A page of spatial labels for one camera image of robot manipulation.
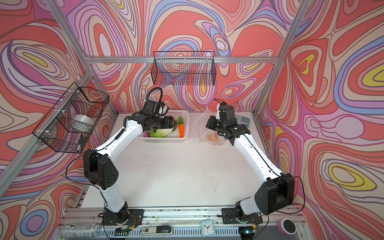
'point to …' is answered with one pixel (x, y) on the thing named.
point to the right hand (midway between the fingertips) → (208, 124)
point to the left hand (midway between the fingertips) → (172, 122)
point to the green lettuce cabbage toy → (163, 132)
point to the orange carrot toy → (180, 121)
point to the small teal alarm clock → (207, 227)
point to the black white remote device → (161, 230)
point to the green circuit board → (120, 231)
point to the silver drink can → (68, 230)
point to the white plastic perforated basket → (174, 137)
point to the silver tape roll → (81, 123)
